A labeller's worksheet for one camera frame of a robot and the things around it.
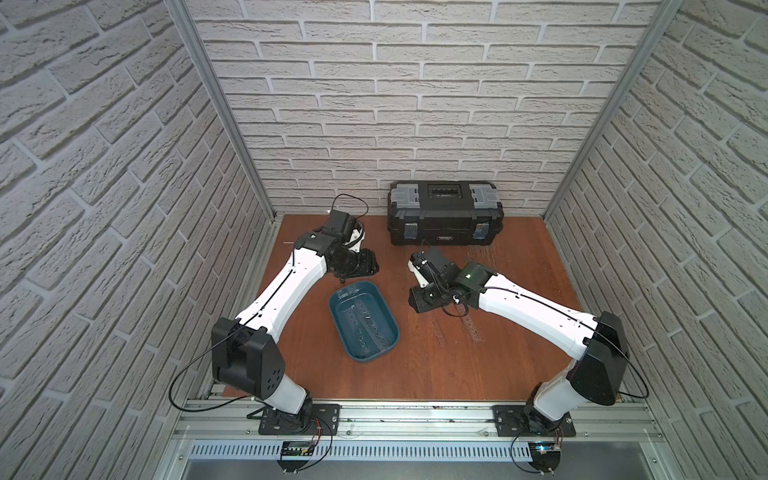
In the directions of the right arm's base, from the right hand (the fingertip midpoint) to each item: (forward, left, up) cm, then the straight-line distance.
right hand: (417, 299), depth 79 cm
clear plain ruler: (0, +14, -14) cm, 20 cm away
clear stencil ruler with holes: (-4, -18, -16) cm, 25 cm away
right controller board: (-35, -28, -16) cm, 48 cm away
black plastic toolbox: (+31, -13, +2) cm, 33 cm away
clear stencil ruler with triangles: (-5, +17, -14) cm, 22 cm away
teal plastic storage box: (+10, +14, -13) cm, 21 cm away
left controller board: (-31, +33, -18) cm, 49 cm away
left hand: (+9, +11, +4) cm, 15 cm away
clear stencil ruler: (-4, -7, -16) cm, 18 cm away
